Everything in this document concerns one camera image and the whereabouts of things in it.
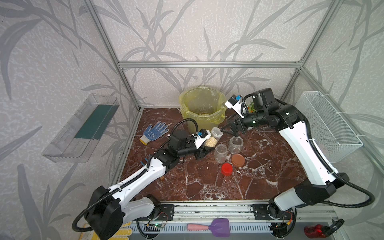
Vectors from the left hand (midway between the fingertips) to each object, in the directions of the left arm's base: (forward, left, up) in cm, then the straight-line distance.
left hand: (211, 145), depth 72 cm
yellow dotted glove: (-34, +41, -23) cm, 58 cm away
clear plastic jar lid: (0, -2, +11) cm, 11 cm away
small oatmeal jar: (0, 0, +4) cm, 4 cm away
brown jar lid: (+3, -18, -23) cm, 29 cm away
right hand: (+3, -5, +13) cm, 14 cm away
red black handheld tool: (-33, -44, -12) cm, 57 cm away
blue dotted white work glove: (+23, +40, -24) cm, 52 cm away
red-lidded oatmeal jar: (+1, -6, -12) cm, 14 cm away
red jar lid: (-4, -11, -22) cm, 24 cm away
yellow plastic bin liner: (+38, +3, -9) cm, 39 cm away
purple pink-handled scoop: (-31, -4, -20) cm, 37 cm away
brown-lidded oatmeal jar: (+8, -16, -12) cm, 21 cm away
